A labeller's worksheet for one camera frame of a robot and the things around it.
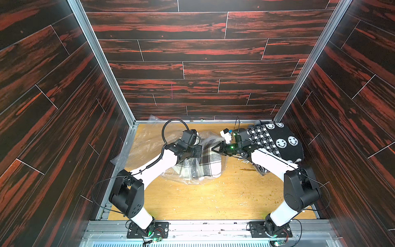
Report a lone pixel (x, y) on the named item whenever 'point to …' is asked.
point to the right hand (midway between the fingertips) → (214, 147)
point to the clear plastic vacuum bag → (143, 143)
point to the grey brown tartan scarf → (209, 164)
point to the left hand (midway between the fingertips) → (201, 150)
